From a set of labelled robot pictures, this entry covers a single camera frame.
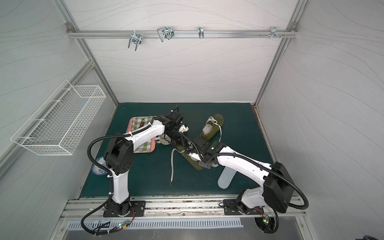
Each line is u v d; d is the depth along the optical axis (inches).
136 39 31.0
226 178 32.5
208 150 22.5
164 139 30.1
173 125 27.8
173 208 29.6
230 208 28.8
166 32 30.1
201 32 30.7
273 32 30.1
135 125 42.2
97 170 33.3
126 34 31.1
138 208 29.0
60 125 27.1
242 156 19.6
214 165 29.2
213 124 39.4
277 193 16.1
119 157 19.9
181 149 35.4
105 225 28.2
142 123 42.3
